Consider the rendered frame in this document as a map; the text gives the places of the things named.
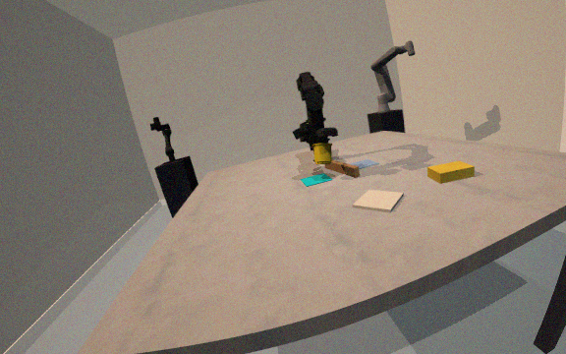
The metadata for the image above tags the yellow rectangular block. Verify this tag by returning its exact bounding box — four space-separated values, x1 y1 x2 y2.
427 161 475 184

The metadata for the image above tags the beige flat square pad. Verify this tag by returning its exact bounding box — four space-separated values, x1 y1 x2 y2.
353 190 404 213

